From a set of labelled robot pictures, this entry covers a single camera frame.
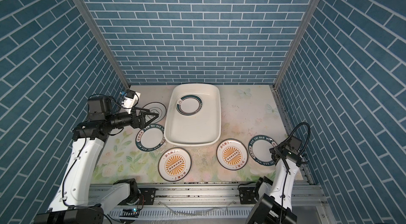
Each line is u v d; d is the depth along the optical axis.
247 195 0.74
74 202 0.37
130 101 0.61
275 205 0.41
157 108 1.05
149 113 0.62
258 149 0.95
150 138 0.92
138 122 0.60
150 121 0.63
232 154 0.87
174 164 0.83
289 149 0.62
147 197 0.73
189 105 1.09
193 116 1.02
